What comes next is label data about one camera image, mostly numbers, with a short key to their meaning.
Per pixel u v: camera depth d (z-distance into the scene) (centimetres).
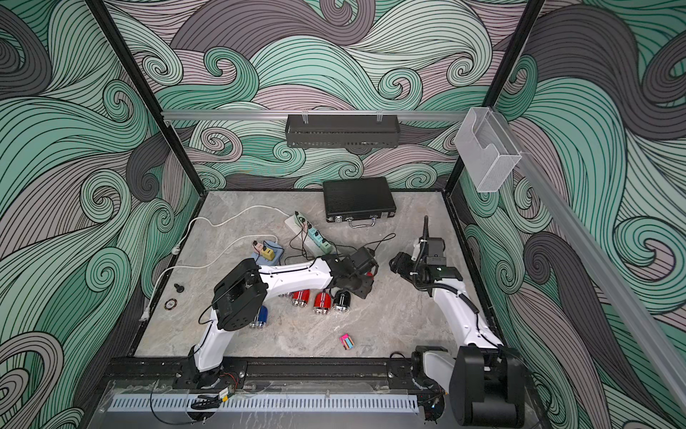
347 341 76
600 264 52
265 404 70
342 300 85
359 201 117
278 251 97
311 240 98
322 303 84
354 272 68
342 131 106
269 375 74
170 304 87
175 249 103
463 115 94
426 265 65
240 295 53
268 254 92
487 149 78
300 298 85
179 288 89
